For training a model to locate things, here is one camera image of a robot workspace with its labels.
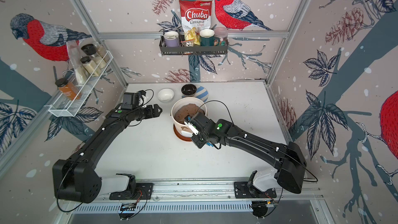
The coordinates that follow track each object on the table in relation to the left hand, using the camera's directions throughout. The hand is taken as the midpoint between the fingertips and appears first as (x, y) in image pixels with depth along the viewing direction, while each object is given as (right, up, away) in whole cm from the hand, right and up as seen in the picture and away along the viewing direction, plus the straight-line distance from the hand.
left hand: (157, 107), depth 84 cm
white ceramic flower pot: (+14, -1, +9) cm, 17 cm away
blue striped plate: (+24, +8, +31) cm, 40 cm away
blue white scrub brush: (+18, -12, -6) cm, 22 cm away
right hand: (+21, -14, -7) cm, 27 cm away
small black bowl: (+15, +10, +28) cm, 33 cm away
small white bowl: (-2, +7, +26) cm, 27 cm away
